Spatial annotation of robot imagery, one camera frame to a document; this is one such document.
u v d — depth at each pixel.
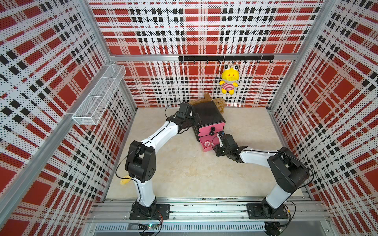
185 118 0.70
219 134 0.86
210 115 0.96
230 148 0.73
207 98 1.18
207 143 0.96
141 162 0.49
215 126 0.91
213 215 0.74
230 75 0.91
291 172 0.47
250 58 0.90
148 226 0.69
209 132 0.95
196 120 0.81
